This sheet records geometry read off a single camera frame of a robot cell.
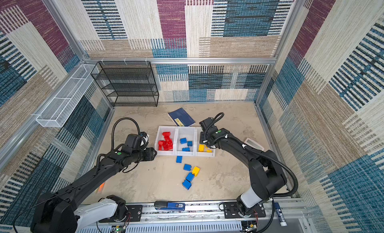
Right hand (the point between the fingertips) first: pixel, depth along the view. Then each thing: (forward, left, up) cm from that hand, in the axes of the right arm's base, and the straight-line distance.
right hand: (206, 140), depth 89 cm
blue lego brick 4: (-18, +10, -9) cm, 23 cm away
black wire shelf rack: (+44, +54, +8) cm, 70 cm away
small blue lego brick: (+5, +14, -9) cm, 18 cm away
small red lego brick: (+6, +24, -8) cm, 26 cm away
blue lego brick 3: (-12, +11, -9) cm, 19 cm away
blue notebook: (+23, +16, -7) cm, 28 cm away
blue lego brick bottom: (-22, +12, -8) cm, 26 cm away
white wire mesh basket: (+18, +92, +8) cm, 94 cm away
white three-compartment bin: (+14, +8, -14) cm, 21 cm away
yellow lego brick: (-2, +3, -5) cm, 7 cm away
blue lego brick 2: (-7, +16, -9) cm, 20 cm away
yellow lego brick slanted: (-15, +7, -8) cm, 18 cm away
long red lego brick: (+1, +24, -6) cm, 25 cm away
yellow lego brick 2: (-3, -2, -8) cm, 9 cm away
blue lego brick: (+2, +10, -8) cm, 13 cm away
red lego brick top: (+10, +25, -8) cm, 28 cm away
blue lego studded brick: (-2, +11, -7) cm, 13 cm away
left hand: (-6, +30, +1) cm, 30 cm away
